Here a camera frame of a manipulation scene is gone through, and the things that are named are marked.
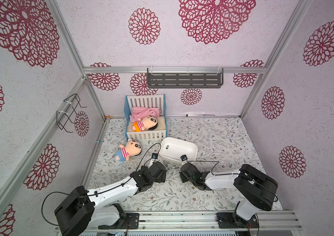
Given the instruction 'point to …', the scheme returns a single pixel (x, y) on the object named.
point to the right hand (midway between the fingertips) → (185, 169)
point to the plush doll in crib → (148, 122)
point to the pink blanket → (140, 112)
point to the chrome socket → (167, 146)
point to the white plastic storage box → (171, 149)
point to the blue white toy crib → (147, 101)
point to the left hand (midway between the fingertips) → (156, 170)
